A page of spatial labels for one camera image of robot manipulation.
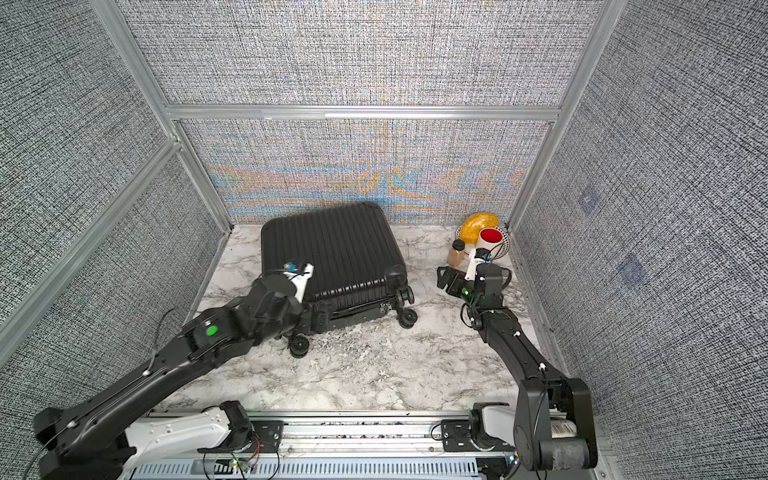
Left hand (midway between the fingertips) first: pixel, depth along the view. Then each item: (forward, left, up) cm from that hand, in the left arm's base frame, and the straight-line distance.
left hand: (325, 301), depth 68 cm
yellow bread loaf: (+41, -49, -19) cm, 67 cm away
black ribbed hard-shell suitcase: (+12, -7, -5) cm, 15 cm away
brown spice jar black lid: (+28, -40, -21) cm, 53 cm away
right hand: (+15, -33, -8) cm, 38 cm away
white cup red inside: (+33, -51, -17) cm, 64 cm away
